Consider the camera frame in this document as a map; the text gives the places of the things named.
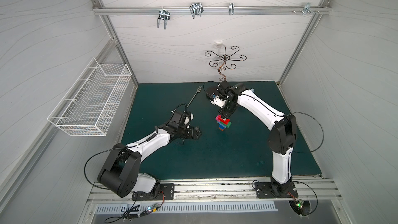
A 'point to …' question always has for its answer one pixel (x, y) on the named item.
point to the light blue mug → (252, 89)
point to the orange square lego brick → (221, 129)
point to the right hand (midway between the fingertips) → (225, 112)
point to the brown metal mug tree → (223, 59)
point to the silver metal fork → (197, 90)
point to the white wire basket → (90, 104)
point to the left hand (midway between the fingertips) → (196, 133)
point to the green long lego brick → (227, 125)
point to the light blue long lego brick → (221, 127)
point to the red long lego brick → (226, 122)
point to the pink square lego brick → (216, 118)
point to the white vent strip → (153, 209)
